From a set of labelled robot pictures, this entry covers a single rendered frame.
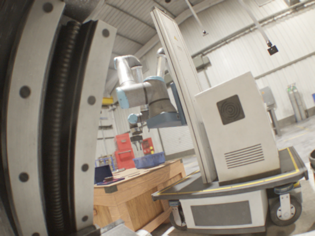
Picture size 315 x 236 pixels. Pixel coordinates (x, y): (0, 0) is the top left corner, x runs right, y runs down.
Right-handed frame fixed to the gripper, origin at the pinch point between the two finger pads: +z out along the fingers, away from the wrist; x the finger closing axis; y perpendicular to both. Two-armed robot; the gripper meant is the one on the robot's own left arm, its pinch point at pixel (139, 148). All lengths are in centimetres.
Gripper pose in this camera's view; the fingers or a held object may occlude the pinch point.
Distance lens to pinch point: 171.0
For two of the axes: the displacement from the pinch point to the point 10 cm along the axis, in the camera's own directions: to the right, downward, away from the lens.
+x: -6.6, 0.2, -7.5
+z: 2.5, 9.5, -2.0
